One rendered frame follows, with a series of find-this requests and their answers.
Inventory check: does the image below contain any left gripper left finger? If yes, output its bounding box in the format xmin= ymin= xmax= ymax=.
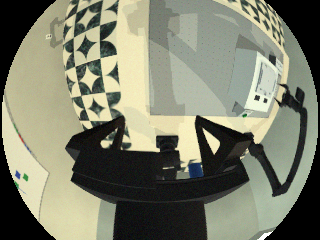
xmin=70 ymin=116 xmax=126 ymax=149

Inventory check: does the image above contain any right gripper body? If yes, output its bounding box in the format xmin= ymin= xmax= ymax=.
xmin=280 ymin=85 xmax=290 ymax=108

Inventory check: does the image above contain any white box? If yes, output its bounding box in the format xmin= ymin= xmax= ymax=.
xmin=228 ymin=48 xmax=279 ymax=118

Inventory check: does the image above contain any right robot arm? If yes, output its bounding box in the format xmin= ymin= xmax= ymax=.
xmin=248 ymin=87 xmax=308 ymax=197

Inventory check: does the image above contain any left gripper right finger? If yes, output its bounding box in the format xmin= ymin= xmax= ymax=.
xmin=195 ymin=115 xmax=251 ymax=176

